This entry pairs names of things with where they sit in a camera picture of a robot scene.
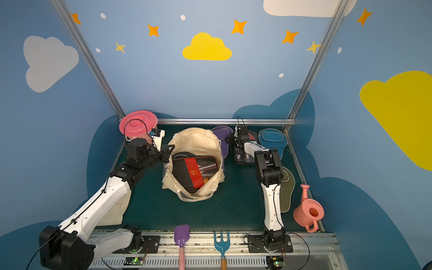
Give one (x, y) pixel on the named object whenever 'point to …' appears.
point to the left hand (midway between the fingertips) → (177, 145)
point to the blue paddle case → (271, 138)
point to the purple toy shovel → (181, 235)
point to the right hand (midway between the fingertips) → (227, 137)
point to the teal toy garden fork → (223, 246)
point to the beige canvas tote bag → (200, 142)
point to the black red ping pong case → (190, 171)
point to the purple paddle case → (222, 133)
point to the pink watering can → (308, 212)
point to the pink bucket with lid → (139, 124)
